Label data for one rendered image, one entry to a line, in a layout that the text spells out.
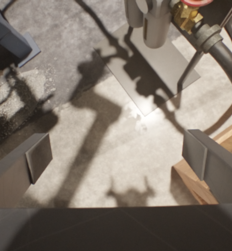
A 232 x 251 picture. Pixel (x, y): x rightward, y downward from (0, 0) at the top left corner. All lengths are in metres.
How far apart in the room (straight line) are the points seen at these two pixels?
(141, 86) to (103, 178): 0.44
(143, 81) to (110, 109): 0.20
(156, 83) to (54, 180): 0.64
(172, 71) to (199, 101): 0.18
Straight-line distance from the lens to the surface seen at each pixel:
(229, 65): 0.41
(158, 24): 0.52
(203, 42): 0.41
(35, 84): 0.98
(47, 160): 0.17
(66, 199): 0.89
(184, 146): 0.17
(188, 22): 0.44
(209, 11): 0.47
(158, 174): 0.80
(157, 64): 0.86
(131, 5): 0.59
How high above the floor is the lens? 0.79
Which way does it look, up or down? 80 degrees down
